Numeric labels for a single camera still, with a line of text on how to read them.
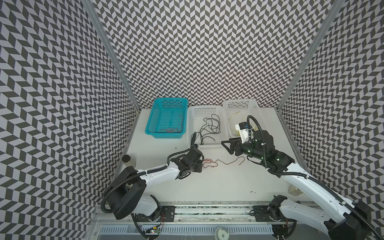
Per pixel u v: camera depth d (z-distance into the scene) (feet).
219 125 3.37
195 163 2.27
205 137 3.25
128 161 2.64
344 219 1.26
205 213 2.42
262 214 2.37
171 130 3.45
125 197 1.35
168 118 3.67
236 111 3.64
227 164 2.92
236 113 3.52
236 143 2.03
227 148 2.21
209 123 3.51
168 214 2.37
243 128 2.04
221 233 1.95
